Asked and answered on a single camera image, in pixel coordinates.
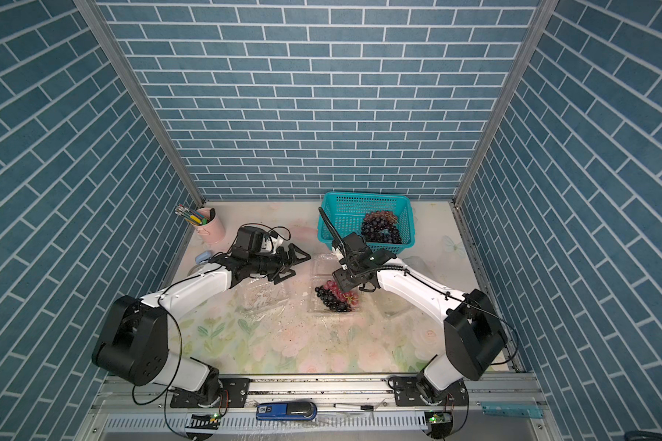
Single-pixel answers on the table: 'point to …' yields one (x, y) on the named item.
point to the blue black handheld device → (286, 411)
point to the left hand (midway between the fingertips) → (309, 266)
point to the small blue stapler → (202, 256)
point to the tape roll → (195, 268)
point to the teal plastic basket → (386, 220)
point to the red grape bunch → (346, 296)
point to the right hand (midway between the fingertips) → (347, 277)
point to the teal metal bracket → (512, 409)
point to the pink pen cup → (213, 232)
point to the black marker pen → (365, 408)
